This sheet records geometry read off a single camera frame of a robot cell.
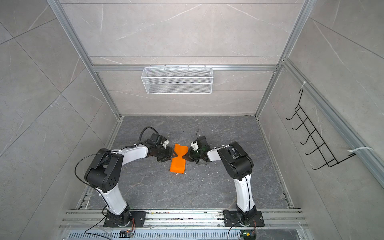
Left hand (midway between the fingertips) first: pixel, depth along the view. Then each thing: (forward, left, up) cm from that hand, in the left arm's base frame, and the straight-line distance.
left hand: (175, 153), depth 94 cm
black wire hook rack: (-9, -68, +29) cm, 75 cm away
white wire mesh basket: (+42, -2, +26) cm, 50 cm away
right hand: (0, -4, -3) cm, 5 cm away
